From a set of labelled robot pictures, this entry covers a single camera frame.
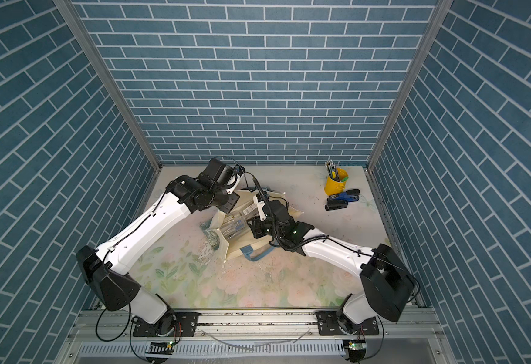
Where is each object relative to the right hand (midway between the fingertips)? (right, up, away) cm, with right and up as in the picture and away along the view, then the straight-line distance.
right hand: (251, 221), depth 81 cm
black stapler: (+37, +4, +24) cm, 44 cm away
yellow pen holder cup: (+36, +12, +23) cm, 45 cm away
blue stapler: (+44, +8, +25) cm, 51 cm away
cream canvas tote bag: (-10, -4, +9) cm, 14 cm away
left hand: (-4, +9, -3) cm, 10 cm away
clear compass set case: (-2, +2, +14) cm, 14 cm away
